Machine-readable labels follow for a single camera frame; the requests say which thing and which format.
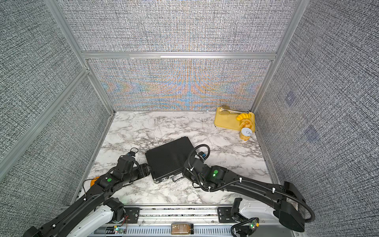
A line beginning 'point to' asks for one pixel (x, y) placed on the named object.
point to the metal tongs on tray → (233, 111)
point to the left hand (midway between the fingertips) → (151, 168)
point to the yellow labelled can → (246, 133)
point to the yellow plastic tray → (230, 120)
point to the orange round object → (92, 182)
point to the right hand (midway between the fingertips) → (179, 169)
